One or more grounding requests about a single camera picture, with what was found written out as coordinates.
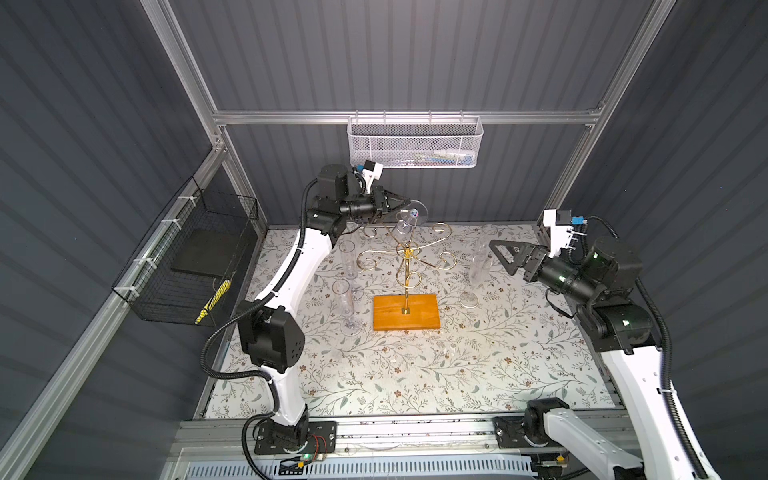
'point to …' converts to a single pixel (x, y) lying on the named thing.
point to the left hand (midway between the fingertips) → (411, 200)
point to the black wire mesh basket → (198, 252)
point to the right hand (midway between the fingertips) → (503, 249)
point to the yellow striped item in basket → (214, 301)
